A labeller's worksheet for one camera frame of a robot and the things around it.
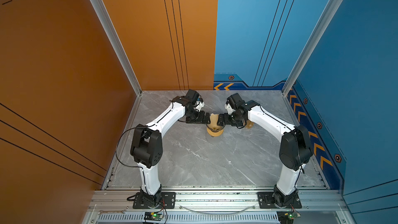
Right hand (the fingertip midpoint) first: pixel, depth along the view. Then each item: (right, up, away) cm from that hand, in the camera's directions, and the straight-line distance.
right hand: (223, 123), depth 89 cm
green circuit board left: (-35, -41, -19) cm, 57 cm away
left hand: (-11, +2, -1) cm, 11 cm away
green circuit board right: (+27, -40, -19) cm, 52 cm away
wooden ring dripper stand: (-6, -5, -3) cm, 9 cm away
